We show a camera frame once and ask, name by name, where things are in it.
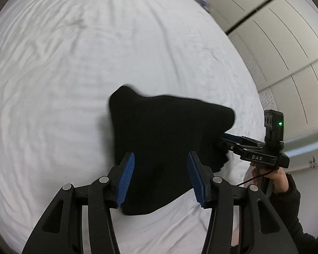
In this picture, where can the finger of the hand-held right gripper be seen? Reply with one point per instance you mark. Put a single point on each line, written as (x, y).
(232, 137)
(229, 146)

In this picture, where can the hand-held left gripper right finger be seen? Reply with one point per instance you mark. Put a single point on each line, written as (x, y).
(194, 177)

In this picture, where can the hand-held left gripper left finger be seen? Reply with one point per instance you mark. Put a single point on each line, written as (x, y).
(126, 177)

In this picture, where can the black pants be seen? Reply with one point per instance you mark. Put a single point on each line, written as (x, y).
(161, 137)

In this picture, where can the person's right forearm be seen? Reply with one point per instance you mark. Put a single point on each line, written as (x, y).
(294, 217)

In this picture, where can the person's right hand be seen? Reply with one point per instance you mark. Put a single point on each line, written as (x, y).
(279, 178)

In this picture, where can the white wardrobe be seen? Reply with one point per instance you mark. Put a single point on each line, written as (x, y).
(281, 31)

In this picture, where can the bed with white duvet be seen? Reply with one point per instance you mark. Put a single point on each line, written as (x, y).
(69, 71)

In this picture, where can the blue tissue pack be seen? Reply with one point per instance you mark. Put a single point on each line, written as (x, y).
(204, 3)

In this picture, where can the small metal wall fitting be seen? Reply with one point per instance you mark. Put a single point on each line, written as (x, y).
(312, 162)

